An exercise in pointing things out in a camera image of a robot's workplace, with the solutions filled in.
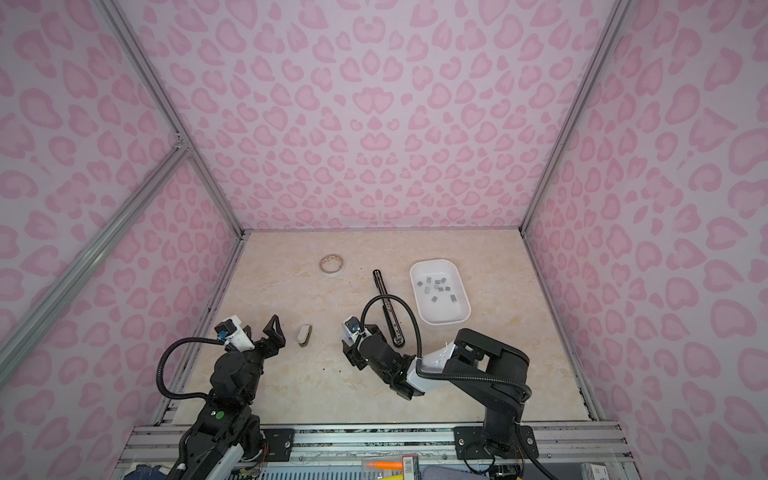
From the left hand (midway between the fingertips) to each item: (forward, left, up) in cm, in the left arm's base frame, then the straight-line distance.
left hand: (264, 318), depth 79 cm
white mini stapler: (+1, -7, -13) cm, 15 cm away
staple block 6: (+18, -53, -16) cm, 58 cm away
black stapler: (+8, -33, -14) cm, 36 cm away
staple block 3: (+22, -52, -16) cm, 58 cm away
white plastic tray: (+16, -50, -15) cm, 55 cm away
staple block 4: (+18, -46, -17) cm, 52 cm away
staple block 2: (+21, -49, -16) cm, 56 cm away
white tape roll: (+29, -11, -15) cm, 35 cm away
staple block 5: (+18, -50, -16) cm, 56 cm away
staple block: (+23, -47, -17) cm, 55 cm away
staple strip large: (+14, -54, -16) cm, 58 cm away
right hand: (0, -23, -9) cm, 24 cm away
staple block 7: (+15, -48, -17) cm, 53 cm away
